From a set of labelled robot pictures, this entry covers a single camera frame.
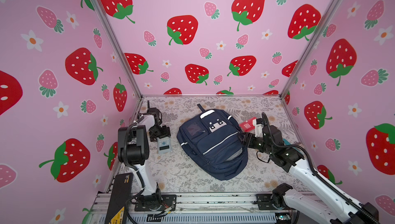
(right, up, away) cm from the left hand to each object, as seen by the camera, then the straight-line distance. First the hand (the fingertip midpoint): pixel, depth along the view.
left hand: (164, 136), depth 98 cm
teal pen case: (+78, -3, -2) cm, 78 cm away
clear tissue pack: (+1, -4, -5) cm, 6 cm away
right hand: (+44, +4, -21) cm, 48 cm away
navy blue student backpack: (+29, +1, -9) cm, 30 cm away
